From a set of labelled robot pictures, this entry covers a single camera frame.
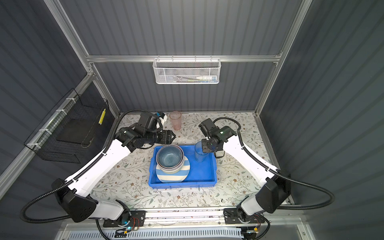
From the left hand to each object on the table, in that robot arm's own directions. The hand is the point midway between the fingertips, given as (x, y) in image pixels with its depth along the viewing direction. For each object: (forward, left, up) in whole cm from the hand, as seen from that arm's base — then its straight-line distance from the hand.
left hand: (170, 135), depth 75 cm
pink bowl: (-13, +1, -15) cm, 20 cm away
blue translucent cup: (-7, -15, -9) cm, 19 cm away
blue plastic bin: (-11, -16, -26) cm, 33 cm away
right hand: (-4, -20, -8) cm, 22 cm away
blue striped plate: (-14, -2, -21) cm, 25 cm away
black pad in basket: (+4, +47, +2) cm, 47 cm away
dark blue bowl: (-3, +2, -16) cm, 17 cm away
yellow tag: (+15, +39, 0) cm, 41 cm away
